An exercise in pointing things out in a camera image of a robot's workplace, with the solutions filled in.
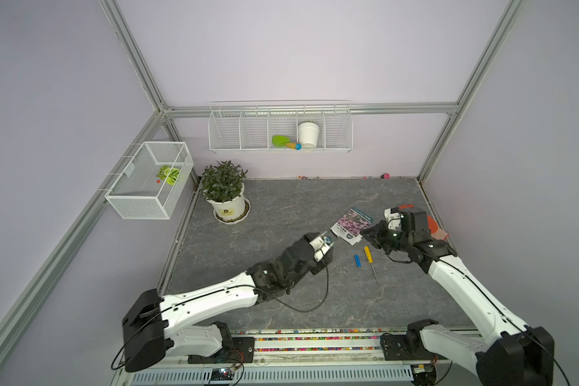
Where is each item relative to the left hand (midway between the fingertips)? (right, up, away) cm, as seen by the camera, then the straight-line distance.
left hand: (324, 241), depth 73 cm
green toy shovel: (-16, +37, +27) cm, 48 cm away
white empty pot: (-4, +39, +20) cm, 44 cm away
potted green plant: (-37, +16, +21) cm, 45 cm away
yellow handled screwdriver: (+20, -10, +20) cm, 30 cm away
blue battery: (+15, -11, +19) cm, 27 cm away
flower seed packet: (+14, +2, +29) cm, 33 cm away
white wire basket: (-59, +19, +10) cm, 63 cm away
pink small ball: (+38, +25, +51) cm, 68 cm away
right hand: (+12, +3, +6) cm, 14 cm away
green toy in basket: (-52, +22, +8) cm, 57 cm away
